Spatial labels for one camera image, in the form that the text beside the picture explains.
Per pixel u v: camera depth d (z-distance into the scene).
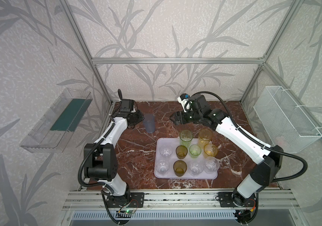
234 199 0.65
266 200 0.75
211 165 0.85
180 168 0.83
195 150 0.91
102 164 0.45
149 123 1.04
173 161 0.78
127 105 0.70
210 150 0.91
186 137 0.89
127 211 0.71
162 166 0.85
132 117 0.75
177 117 0.66
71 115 0.67
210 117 0.53
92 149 0.44
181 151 0.89
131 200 0.72
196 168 0.84
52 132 0.63
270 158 0.43
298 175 0.45
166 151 0.91
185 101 0.67
